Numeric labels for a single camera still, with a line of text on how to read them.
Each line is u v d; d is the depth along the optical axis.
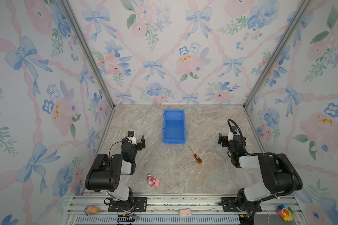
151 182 0.78
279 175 0.45
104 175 0.46
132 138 0.79
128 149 0.70
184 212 0.71
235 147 0.73
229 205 0.73
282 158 0.49
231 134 0.81
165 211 0.72
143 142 0.86
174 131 1.05
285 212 0.70
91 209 0.70
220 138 0.86
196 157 0.90
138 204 0.74
